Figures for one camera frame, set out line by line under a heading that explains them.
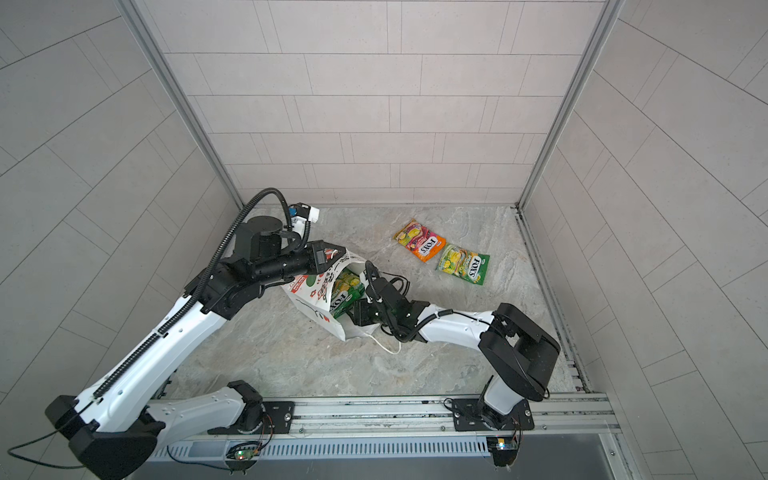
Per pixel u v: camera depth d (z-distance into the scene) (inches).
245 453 25.3
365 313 28.2
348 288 33.5
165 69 31.5
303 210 22.8
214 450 27.1
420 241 40.7
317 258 21.7
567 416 28.6
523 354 17.1
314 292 29.4
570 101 34.1
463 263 38.5
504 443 27.2
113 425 14.3
